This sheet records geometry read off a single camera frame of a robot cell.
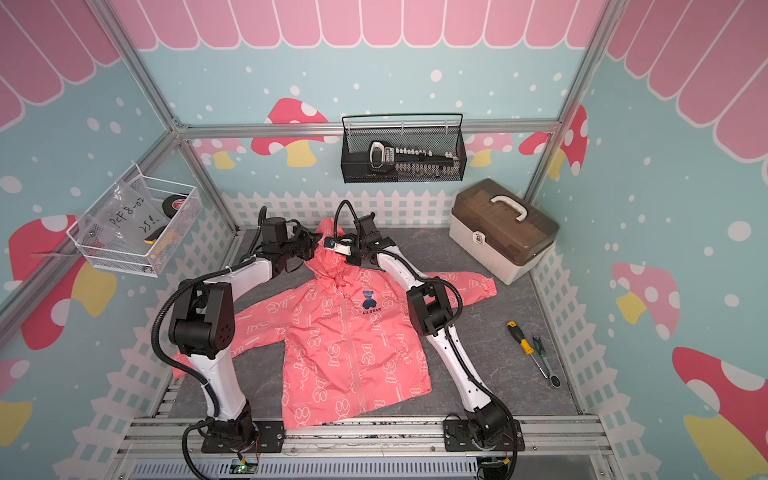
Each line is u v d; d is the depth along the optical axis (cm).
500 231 93
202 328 53
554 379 83
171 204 80
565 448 74
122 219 67
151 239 65
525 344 89
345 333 92
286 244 84
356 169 86
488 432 65
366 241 87
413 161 89
